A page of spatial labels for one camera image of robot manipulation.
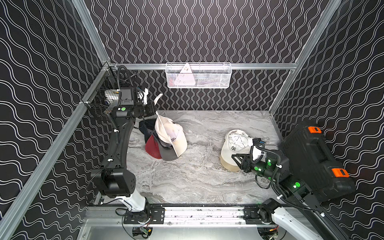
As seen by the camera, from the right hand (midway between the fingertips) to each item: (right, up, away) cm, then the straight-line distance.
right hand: (234, 154), depth 69 cm
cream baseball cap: (-35, +10, +28) cm, 46 cm away
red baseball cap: (-45, -1, +23) cm, 50 cm away
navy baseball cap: (-49, +12, +25) cm, 56 cm away
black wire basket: (-68, +31, +13) cm, 76 cm away
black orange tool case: (+36, -4, +2) cm, 37 cm away
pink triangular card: (-24, +43, +21) cm, 53 cm away
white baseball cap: (+10, +3, +31) cm, 33 cm away
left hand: (-39, +24, +8) cm, 47 cm away
